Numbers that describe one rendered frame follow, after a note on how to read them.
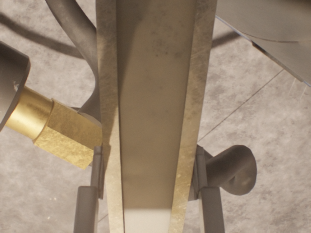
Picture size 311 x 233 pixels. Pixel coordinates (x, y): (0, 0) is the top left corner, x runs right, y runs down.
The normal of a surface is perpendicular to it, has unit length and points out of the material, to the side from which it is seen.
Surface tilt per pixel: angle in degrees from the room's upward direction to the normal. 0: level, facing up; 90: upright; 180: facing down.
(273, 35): 57
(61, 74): 0
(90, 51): 37
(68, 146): 0
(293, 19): 50
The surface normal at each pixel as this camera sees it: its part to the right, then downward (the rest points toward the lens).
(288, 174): 0.06, 0.60
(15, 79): 0.56, -0.32
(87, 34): 0.15, -0.24
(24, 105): 0.49, -0.11
